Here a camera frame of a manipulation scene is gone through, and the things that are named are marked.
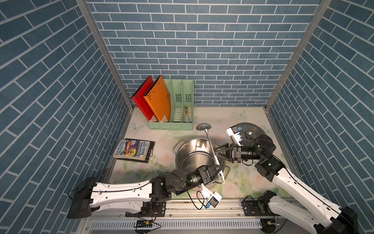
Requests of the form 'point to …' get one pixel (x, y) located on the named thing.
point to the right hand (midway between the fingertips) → (218, 155)
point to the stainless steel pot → (192, 153)
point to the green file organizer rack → (181, 94)
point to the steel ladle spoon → (205, 126)
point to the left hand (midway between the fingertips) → (222, 163)
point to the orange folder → (158, 99)
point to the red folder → (138, 98)
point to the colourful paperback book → (132, 149)
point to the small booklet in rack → (187, 119)
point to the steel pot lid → (249, 131)
